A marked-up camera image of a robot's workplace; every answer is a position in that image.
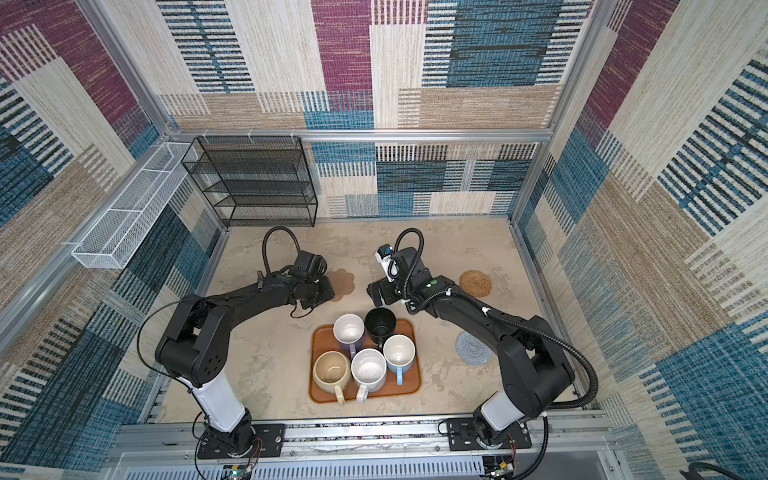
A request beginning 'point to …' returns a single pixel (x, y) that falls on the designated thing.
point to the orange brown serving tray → (323, 340)
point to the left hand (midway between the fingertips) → (334, 289)
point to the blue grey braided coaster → (472, 350)
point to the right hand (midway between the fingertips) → (384, 287)
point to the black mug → (379, 323)
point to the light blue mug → (399, 352)
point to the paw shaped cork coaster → (342, 283)
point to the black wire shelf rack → (254, 181)
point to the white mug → (369, 368)
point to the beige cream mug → (331, 372)
